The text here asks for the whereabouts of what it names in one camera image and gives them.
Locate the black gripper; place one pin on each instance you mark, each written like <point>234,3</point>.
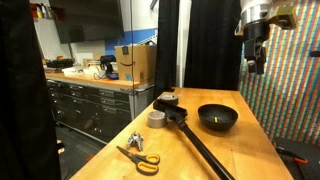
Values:
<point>255,35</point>

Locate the grey masking tape roll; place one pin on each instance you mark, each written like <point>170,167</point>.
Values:
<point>156,120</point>

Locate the black bowl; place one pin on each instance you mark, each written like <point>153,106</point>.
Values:
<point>217,117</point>

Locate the dark grey tape roll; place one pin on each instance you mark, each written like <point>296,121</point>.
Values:
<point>169,98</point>

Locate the multicoloured patterned backdrop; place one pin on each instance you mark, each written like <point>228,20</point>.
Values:
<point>286,90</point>

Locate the cardboard shipping box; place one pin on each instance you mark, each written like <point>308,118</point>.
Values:
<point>135,63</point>

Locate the black benchtop device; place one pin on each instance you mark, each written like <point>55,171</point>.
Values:
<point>108,65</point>

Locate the black wood-topped tool cabinet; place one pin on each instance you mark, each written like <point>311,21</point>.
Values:
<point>93,106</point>

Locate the white plastic tray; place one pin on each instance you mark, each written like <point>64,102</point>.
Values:
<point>78,71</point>

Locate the black flat case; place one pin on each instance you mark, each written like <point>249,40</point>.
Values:
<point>60,63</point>

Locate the large black foreground drape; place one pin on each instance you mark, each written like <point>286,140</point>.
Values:
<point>26,93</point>

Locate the olive wrist camera block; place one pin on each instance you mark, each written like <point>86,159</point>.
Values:
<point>283,17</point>

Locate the black wall monitor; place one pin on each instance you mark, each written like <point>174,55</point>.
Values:
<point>86,20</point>

